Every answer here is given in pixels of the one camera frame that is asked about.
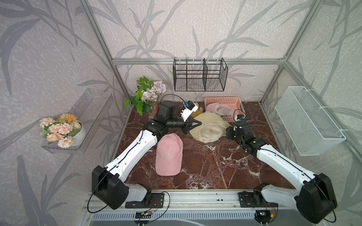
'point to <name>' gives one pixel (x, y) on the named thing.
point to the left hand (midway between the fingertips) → (199, 123)
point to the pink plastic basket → (238, 107)
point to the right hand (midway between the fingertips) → (227, 128)
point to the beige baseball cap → (212, 128)
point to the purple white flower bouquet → (147, 92)
